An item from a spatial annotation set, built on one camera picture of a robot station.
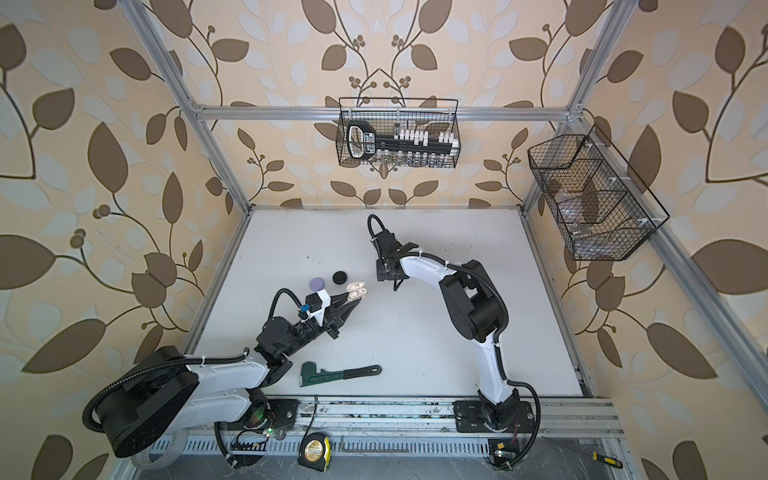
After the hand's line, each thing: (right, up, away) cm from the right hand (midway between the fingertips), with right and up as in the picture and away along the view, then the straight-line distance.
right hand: (389, 273), depth 99 cm
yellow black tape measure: (-16, -37, -32) cm, 51 cm away
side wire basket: (+54, +19, -26) cm, 63 cm away
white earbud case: (-8, -1, -24) cm, 26 cm away
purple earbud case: (-24, -4, 0) cm, 24 cm away
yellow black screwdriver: (+52, -40, -31) cm, 72 cm away
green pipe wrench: (-21, -25, -19) cm, 38 cm away
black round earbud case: (-16, -1, 0) cm, 17 cm away
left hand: (-8, -3, -26) cm, 27 cm away
